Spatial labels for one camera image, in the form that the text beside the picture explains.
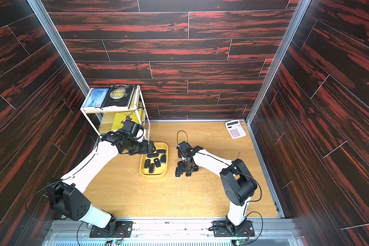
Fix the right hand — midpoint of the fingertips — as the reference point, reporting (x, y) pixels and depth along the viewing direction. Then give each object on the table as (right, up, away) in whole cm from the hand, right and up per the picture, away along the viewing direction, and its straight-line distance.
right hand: (188, 168), depth 92 cm
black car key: (-23, +7, +7) cm, 25 cm away
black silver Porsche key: (-18, +9, +9) cm, 22 cm away
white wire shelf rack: (-42, +34, -11) cm, 55 cm away
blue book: (-52, +41, -6) cm, 67 cm away
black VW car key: (-19, +2, +4) cm, 20 cm away
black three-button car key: (0, -3, -1) cm, 4 cm away
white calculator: (+36, +25, +20) cm, 48 cm away
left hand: (-21, +12, -10) cm, 26 cm away
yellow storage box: (-20, 0, +4) cm, 21 cm away
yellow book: (-44, +32, +7) cm, 55 cm away
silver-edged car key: (-22, 0, +1) cm, 22 cm away
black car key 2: (-26, +2, +4) cm, 26 cm away
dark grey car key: (-16, +5, +7) cm, 18 cm away
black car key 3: (-6, -3, +1) cm, 7 cm away
